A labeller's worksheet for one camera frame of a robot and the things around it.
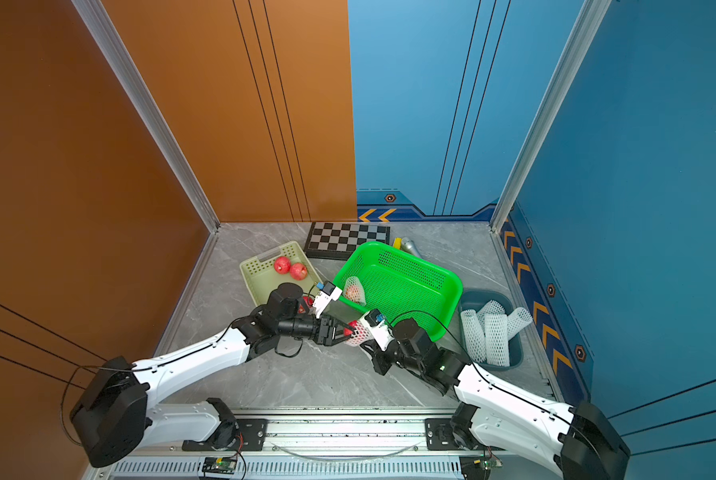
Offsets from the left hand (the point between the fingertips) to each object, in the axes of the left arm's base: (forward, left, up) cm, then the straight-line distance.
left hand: (354, 330), depth 74 cm
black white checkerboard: (+42, +8, -14) cm, 45 cm away
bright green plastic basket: (+24, -14, -17) cm, 33 cm away
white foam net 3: (+3, -38, -7) cm, 39 cm away
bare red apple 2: (+26, +21, -12) cm, 36 cm away
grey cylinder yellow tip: (+40, -17, -13) cm, 45 cm away
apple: (-2, -1, +3) cm, 3 cm away
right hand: (-1, -2, -5) cm, 5 cm away
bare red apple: (+29, +27, -12) cm, 41 cm away
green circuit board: (-26, +32, -19) cm, 46 cm away
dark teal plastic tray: (+17, -38, -13) cm, 43 cm away
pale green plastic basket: (+27, +34, -17) cm, 47 cm away
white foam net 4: (+5, -43, -3) cm, 44 cm away
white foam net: (+12, -41, -11) cm, 44 cm away
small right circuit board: (-26, -30, -18) cm, 43 cm away
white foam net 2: (+3, -32, -8) cm, 33 cm away
